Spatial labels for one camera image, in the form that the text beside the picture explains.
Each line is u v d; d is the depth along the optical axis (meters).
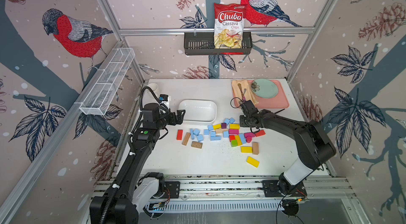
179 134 0.92
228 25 0.84
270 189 0.73
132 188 0.43
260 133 0.92
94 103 0.69
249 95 1.10
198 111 1.06
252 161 0.82
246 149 0.86
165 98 0.69
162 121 0.66
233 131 0.93
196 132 0.92
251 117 0.69
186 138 0.90
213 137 0.90
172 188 0.73
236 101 1.07
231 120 0.98
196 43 0.95
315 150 0.46
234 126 0.95
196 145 0.88
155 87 1.06
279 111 1.03
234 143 0.89
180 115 0.71
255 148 0.86
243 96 1.10
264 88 1.15
